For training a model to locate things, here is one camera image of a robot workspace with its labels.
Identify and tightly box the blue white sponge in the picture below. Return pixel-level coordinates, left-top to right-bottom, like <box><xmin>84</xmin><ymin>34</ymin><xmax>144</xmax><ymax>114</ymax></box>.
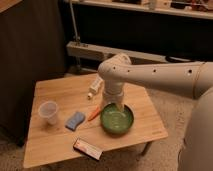
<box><xmin>65</xmin><ymin>111</ymin><xmax>85</xmax><ymax>131</ymax></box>

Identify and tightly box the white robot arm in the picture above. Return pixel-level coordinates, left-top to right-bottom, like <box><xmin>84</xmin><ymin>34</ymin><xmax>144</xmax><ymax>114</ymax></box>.
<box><xmin>98</xmin><ymin>53</ymin><xmax>213</xmax><ymax>171</ymax></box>

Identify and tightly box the black handle on beam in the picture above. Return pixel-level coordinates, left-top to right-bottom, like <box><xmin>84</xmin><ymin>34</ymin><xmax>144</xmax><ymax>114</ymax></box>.
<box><xmin>165</xmin><ymin>56</ymin><xmax>194</xmax><ymax>63</ymax></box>

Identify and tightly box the orange carrot toy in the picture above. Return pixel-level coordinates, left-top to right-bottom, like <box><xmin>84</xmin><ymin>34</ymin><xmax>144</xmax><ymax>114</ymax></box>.
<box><xmin>88</xmin><ymin>107</ymin><xmax>100</xmax><ymax>121</ymax></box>

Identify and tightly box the clear plastic cup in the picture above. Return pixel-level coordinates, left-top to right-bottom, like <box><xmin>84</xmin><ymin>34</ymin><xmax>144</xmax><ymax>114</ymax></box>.
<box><xmin>38</xmin><ymin>101</ymin><xmax>59</xmax><ymax>125</ymax></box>

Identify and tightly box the green ceramic bowl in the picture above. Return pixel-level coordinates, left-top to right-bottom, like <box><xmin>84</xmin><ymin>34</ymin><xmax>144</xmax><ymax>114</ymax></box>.
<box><xmin>100</xmin><ymin>103</ymin><xmax>134</xmax><ymax>134</ymax></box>

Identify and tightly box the small red white box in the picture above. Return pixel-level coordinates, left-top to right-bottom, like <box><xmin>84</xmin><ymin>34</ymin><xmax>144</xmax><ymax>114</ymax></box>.
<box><xmin>73</xmin><ymin>138</ymin><xmax>102</xmax><ymax>160</ymax></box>

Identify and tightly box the wooden folding table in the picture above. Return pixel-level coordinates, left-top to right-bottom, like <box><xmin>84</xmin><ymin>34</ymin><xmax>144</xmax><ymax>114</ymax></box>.
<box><xmin>23</xmin><ymin>74</ymin><xmax>168</xmax><ymax>168</ymax></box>

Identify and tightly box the dark cabinet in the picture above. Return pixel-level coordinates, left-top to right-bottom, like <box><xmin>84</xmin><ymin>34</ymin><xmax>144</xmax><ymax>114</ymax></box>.
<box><xmin>0</xmin><ymin>0</ymin><xmax>66</xmax><ymax>146</ymax></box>

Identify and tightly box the metal lamp pole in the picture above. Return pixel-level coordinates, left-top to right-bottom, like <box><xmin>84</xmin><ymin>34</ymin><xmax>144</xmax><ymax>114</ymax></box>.
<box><xmin>69</xmin><ymin>0</ymin><xmax>81</xmax><ymax>45</ymax></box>

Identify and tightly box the long wooden shelf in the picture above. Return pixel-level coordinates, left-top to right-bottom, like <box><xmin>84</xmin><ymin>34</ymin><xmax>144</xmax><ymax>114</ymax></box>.
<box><xmin>63</xmin><ymin>0</ymin><xmax>213</xmax><ymax>20</ymax></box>

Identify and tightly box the white squeeze bottle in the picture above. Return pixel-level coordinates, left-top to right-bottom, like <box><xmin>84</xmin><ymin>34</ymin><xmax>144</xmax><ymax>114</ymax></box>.
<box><xmin>87</xmin><ymin>76</ymin><xmax>103</xmax><ymax>99</ymax></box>

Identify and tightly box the grey metal beam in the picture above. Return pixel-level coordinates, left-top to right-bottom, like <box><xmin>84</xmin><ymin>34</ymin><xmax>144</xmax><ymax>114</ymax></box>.
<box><xmin>66</xmin><ymin>41</ymin><xmax>166</xmax><ymax>64</ymax></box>

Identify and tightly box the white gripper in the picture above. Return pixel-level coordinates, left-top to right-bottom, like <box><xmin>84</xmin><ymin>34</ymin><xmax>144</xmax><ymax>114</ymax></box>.
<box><xmin>101</xmin><ymin>91</ymin><xmax>124</xmax><ymax>111</ymax></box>

